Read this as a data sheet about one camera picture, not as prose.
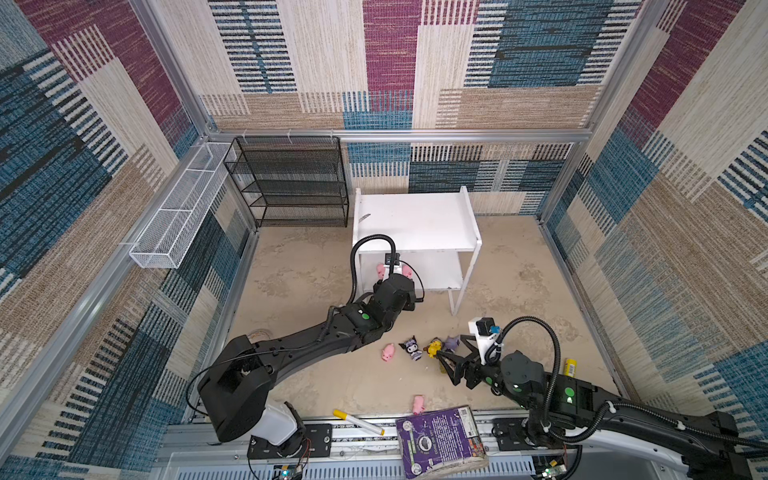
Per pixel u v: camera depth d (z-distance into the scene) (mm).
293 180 1086
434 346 849
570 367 828
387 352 865
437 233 714
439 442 714
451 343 865
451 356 648
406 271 840
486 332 606
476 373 627
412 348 856
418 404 772
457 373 633
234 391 417
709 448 462
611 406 509
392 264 686
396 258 739
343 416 772
